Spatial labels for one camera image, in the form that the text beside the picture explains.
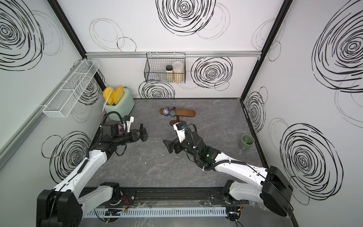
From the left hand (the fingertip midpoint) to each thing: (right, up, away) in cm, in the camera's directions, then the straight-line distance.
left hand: (144, 132), depth 80 cm
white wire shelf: (-40, +16, -8) cm, 44 cm away
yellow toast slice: (-21, +23, +14) cm, 34 cm away
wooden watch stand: (+19, +11, +11) cm, 25 cm away
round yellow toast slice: (-29, +24, +14) cm, 40 cm away
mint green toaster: (-20, +14, +19) cm, 31 cm away
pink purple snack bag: (-7, +3, -14) cm, 16 cm away
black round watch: (+1, -3, -4) cm, 5 cm away
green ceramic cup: (+64, -8, +11) cm, 65 cm away
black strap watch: (+16, +11, +12) cm, 23 cm away
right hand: (+16, -2, -7) cm, 17 cm away
